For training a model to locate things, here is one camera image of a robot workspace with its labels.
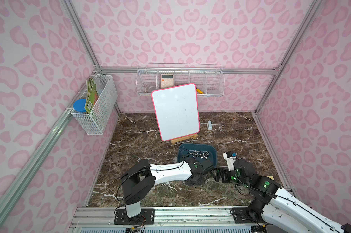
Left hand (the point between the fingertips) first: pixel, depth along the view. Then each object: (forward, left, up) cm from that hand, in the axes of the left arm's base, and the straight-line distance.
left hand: (199, 179), depth 83 cm
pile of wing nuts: (+17, -3, -2) cm, 18 cm away
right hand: (+1, -7, +10) cm, 12 cm away
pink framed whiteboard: (+34, +13, +20) cm, 42 cm away
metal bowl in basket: (+48, +30, +27) cm, 63 cm away
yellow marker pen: (+50, -2, +23) cm, 55 cm away
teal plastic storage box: (+22, +9, -5) cm, 25 cm away
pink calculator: (+54, +20, +29) cm, 64 cm away
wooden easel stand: (+27, +7, +2) cm, 28 cm away
